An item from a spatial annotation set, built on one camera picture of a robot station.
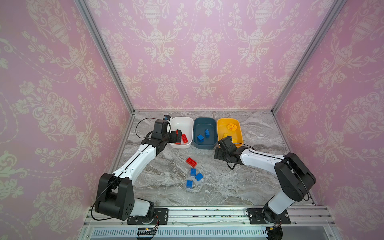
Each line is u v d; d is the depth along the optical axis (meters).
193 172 0.86
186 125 1.13
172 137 0.78
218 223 0.73
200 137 1.02
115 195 0.43
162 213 0.75
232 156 0.68
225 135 1.06
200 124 1.10
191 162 0.92
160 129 0.65
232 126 1.06
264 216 0.67
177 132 1.06
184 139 1.02
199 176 0.88
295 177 0.49
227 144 0.73
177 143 0.99
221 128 1.07
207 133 1.03
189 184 0.81
